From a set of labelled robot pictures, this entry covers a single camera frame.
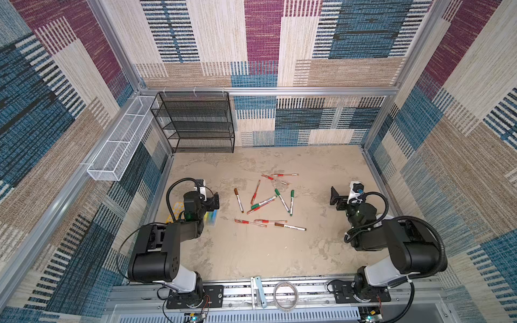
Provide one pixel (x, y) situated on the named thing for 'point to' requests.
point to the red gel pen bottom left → (248, 222)
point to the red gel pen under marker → (252, 210)
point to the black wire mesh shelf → (196, 122)
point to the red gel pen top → (281, 175)
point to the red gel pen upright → (254, 195)
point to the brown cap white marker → (237, 194)
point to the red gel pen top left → (267, 177)
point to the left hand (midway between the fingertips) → (207, 193)
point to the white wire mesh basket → (112, 161)
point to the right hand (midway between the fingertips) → (344, 189)
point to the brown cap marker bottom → (290, 226)
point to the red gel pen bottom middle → (270, 221)
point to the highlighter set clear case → (210, 217)
